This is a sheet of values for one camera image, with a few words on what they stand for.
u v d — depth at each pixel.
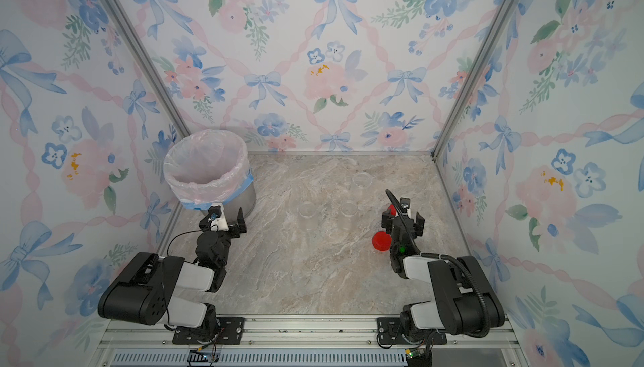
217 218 0.74
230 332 0.74
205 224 0.79
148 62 0.88
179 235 0.70
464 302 0.43
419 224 0.81
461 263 0.47
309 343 0.76
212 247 0.68
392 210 1.07
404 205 0.76
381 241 0.92
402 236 0.69
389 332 0.73
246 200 0.95
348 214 0.85
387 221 0.84
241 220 0.82
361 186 1.00
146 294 0.44
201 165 0.93
